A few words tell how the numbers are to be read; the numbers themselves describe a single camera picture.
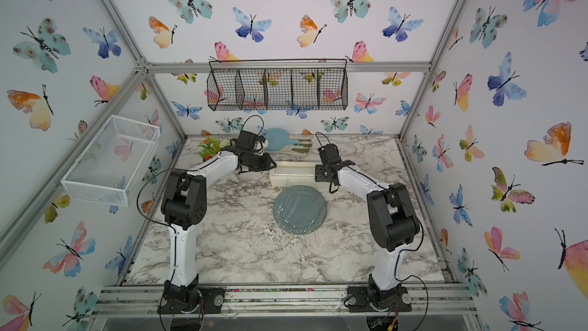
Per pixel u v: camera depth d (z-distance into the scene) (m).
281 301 0.76
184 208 0.57
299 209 0.91
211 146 0.94
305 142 1.18
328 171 0.70
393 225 0.50
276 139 1.23
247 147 0.83
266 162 0.91
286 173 0.99
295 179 0.96
